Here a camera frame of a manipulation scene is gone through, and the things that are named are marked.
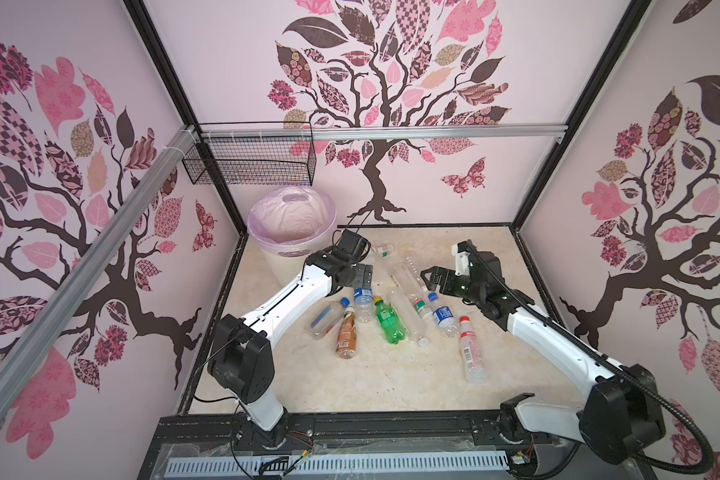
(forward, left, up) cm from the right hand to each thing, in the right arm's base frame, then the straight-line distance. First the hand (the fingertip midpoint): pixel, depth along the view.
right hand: (433, 271), depth 83 cm
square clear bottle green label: (+22, +12, -17) cm, 30 cm away
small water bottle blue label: (-2, +20, -15) cm, 25 cm away
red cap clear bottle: (-20, -10, -15) cm, 27 cm away
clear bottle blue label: (-5, +33, -17) cm, 37 cm away
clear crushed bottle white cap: (+12, +3, -14) cm, 18 cm away
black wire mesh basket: (+38, +56, +15) cm, 69 cm away
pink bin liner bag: (+24, +45, -2) cm, 51 cm away
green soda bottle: (-8, +12, -14) cm, 20 cm away
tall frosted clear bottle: (-7, +4, -19) cm, 20 cm away
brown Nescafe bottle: (-16, +25, -13) cm, 33 cm away
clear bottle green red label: (+7, +5, -17) cm, 19 cm away
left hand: (+1, +24, -3) cm, 24 cm away
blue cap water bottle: (-7, -4, -15) cm, 17 cm away
